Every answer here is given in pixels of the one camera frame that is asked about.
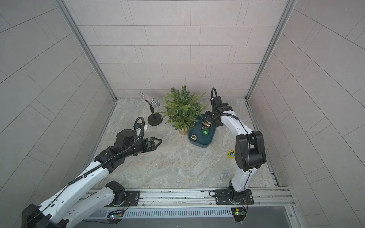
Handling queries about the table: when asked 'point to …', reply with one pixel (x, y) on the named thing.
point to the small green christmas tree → (183, 109)
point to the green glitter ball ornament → (205, 132)
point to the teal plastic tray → (199, 136)
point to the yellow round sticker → (231, 154)
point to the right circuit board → (239, 213)
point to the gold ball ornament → (194, 137)
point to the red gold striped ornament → (206, 125)
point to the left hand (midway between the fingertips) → (160, 141)
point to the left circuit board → (115, 217)
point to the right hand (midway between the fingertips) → (209, 118)
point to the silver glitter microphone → (155, 103)
